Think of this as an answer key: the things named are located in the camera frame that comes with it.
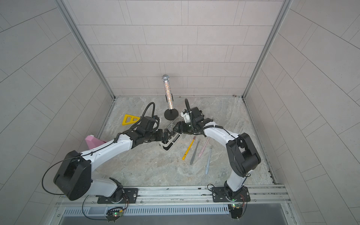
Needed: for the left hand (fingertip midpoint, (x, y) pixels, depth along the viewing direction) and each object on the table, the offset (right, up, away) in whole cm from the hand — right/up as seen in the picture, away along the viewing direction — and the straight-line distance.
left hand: (169, 134), depth 84 cm
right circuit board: (+35, -34, -16) cm, 52 cm away
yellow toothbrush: (+12, -10, +4) cm, 16 cm away
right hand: (+5, +3, +1) cm, 6 cm away
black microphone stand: (-1, +11, +21) cm, 24 cm away
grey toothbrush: (+16, -10, +4) cm, 20 cm away
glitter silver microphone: (-2, +34, +2) cm, 35 cm away
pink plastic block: (-38, -2, -12) cm, 40 cm away
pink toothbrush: (+21, -9, +4) cm, 24 cm away
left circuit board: (-24, -34, -19) cm, 45 cm away
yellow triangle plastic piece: (-32, +8, +17) cm, 37 cm away
